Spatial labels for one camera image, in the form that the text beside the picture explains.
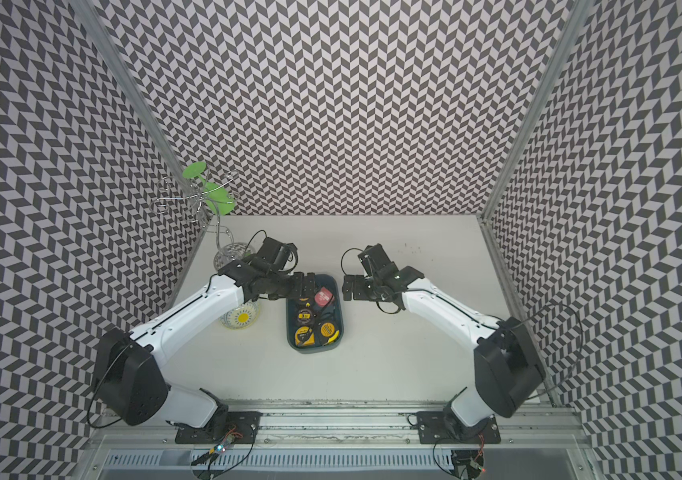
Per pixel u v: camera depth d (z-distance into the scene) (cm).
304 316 89
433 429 74
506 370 42
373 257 64
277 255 64
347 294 75
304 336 85
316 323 87
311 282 74
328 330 86
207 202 90
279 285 68
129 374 40
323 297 93
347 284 76
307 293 73
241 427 73
